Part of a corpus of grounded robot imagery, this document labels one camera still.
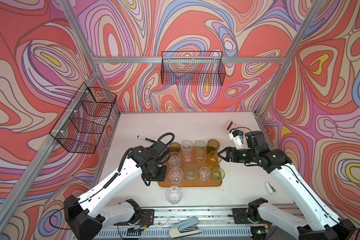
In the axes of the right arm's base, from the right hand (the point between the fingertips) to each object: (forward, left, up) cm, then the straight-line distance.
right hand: (224, 158), depth 73 cm
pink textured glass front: (+10, +9, -16) cm, 21 cm away
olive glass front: (+17, +25, -15) cm, 34 cm away
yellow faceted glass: (+9, 0, -19) cm, 21 cm away
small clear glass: (0, +8, -18) cm, 19 cm away
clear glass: (+9, +25, -17) cm, 32 cm away
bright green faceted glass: (-1, 0, -18) cm, 18 cm away
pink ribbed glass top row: (+8, +17, -14) cm, 23 cm away
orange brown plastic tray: (-5, +12, -20) cm, 23 cm away
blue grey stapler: (-27, +20, -16) cm, 37 cm away
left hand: (-7, +29, -4) cm, 31 cm away
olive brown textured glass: (+17, 0, -15) cm, 23 cm away
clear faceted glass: (+17, +17, -16) cm, 29 cm away
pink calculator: (+35, -17, -17) cm, 42 cm away
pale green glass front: (+1, +16, -17) cm, 23 cm away
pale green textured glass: (+17, +9, -15) cm, 24 cm away
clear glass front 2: (-11, +26, -19) cm, 34 cm away
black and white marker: (+26, +45, -18) cm, 55 cm away
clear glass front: (-1, +25, -18) cm, 31 cm away
